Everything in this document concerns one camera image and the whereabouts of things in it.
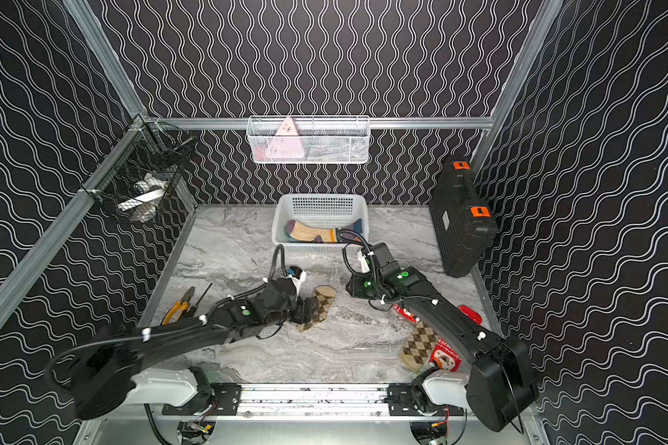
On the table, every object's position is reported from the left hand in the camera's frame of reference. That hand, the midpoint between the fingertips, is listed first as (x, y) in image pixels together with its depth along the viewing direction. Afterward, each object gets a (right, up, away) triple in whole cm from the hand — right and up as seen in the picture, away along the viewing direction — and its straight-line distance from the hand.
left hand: (312, 299), depth 80 cm
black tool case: (+46, +20, +3) cm, 50 cm away
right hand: (+11, +4, +2) cm, 12 cm away
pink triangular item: (-9, +48, +9) cm, 50 cm away
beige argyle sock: (+3, -2, +14) cm, 15 cm away
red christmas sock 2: (+39, -17, +2) cm, 43 cm away
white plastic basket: (+1, +24, +34) cm, 41 cm away
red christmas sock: (+30, -7, +10) cm, 32 cm away
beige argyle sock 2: (+31, -15, +3) cm, 35 cm away
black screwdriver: (-40, -6, +10) cm, 42 cm away
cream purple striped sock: (-8, +20, +28) cm, 36 cm away
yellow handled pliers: (-45, -5, +10) cm, 46 cm away
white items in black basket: (-45, +30, -5) cm, 54 cm away
